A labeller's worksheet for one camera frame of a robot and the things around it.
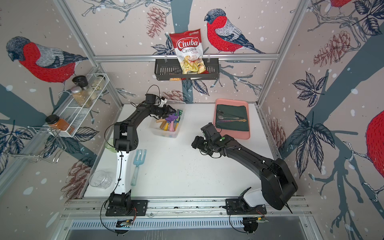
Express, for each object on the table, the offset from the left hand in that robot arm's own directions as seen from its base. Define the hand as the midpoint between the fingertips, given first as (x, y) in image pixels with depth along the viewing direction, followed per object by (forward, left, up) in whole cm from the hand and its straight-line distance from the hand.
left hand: (176, 109), depth 103 cm
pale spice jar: (0, +43, +23) cm, 49 cm away
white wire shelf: (-22, +49, +21) cm, 57 cm away
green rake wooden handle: (+2, -2, -6) cm, 7 cm away
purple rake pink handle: (-4, +4, -5) cm, 8 cm away
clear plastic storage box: (-8, +16, -11) cm, 21 cm away
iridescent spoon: (-2, -50, -10) cm, 51 cm away
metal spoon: (0, -33, -9) cm, 35 cm away
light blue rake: (-36, +21, -10) cm, 43 cm away
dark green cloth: (+7, -40, -9) cm, 41 cm away
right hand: (-29, -14, +1) cm, 32 cm away
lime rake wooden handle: (-5, +10, -8) cm, 13 cm away
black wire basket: (+15, +5, +23) cm, 28 cm away
